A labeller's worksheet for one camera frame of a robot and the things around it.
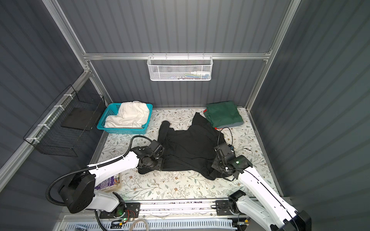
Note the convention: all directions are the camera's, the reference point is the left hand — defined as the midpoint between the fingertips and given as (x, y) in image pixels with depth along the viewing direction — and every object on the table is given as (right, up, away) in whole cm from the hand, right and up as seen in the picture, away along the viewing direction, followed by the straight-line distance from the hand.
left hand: (160, 165), depth 86 cm
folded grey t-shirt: (+53, +24, +20) cm, 62 cm away
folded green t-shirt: (+44, +33, +25) cm, 60 cm away
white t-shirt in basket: (-29, +32, +27) cm, 51 cm away
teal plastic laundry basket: (-43, +35, +25) cm, 61 cm away
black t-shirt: (+18, +8, +11) cm, 22 cm away
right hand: (+33, +2, -7) cm, 34 cm away
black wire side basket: (-46, +23, -13) cm, 53 cm away
